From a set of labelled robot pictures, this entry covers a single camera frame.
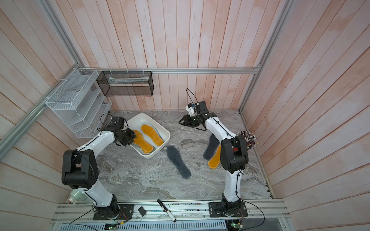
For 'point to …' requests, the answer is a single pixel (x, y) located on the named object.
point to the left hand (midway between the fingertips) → (137, 138)
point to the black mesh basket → (126, 83)
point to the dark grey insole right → (214, 143)
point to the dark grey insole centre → (175, 156)
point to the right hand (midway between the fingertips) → (180, 122)
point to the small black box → (142, 211)
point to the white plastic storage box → (135, 121)
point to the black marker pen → (161, 204)
